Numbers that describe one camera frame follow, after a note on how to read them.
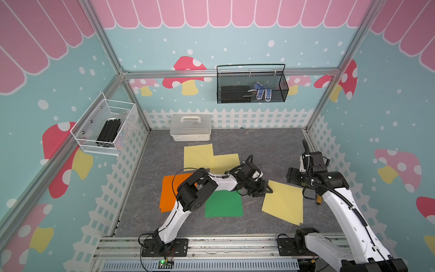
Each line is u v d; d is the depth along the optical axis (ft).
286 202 2.88
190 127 3.56
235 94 3.03
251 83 3.06
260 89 2.89
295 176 2.24
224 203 2.86
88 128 2.24
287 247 2.43
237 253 2.43
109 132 2.29
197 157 3.49
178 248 2.48
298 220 2.69
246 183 2.64
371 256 1.24
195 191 1.83
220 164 3.38
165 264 2.39
